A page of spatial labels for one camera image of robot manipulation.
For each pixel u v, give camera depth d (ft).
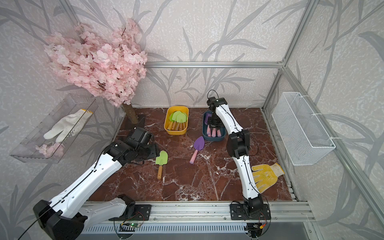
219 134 3.22
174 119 3.67
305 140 1.96
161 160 3.00
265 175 2.82
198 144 3.25
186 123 3.38
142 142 1.87
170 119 3.67
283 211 2.47
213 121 2.85
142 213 2.38
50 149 1.95
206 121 3.50
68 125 2.23
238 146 2.12
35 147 1.93
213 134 3.06
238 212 2.37
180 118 3.67
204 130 3.32
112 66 2.32
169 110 3.67
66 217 1.27
